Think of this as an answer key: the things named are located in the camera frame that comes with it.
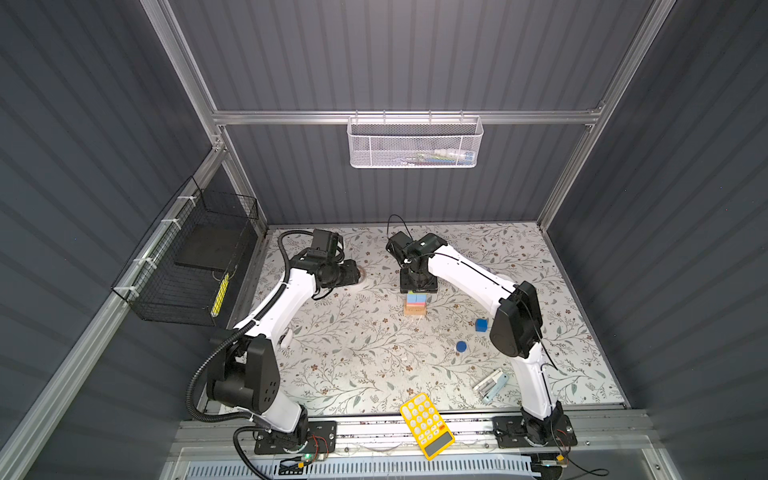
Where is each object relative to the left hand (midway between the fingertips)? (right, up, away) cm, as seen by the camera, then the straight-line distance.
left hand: (352, 274), depth 87 cm
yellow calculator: (+21, -37, -13) cm, 45 cm away
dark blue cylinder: (+33, -22, +2) cm, 39 cm away
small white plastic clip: (-20, -20, +2) cm, 28 cm away
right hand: (+19, -5, +2) cm, 20 cm away
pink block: (+19, -10, +4) cm, 22 cm away
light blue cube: (+18, -8, +3) cm, 20 cm away
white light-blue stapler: (+38, -30, -8) cm, 49 cm away
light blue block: (+21, -8, +4) cm, 23 cm away
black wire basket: (-41, +1, -15) cm, 44 cm away
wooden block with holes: (+19, -12, +8) cm, 24 cm away
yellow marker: (-28, -4, -19) cm, 34 cm away
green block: (+17, -5, -5) cm, 19 cm away
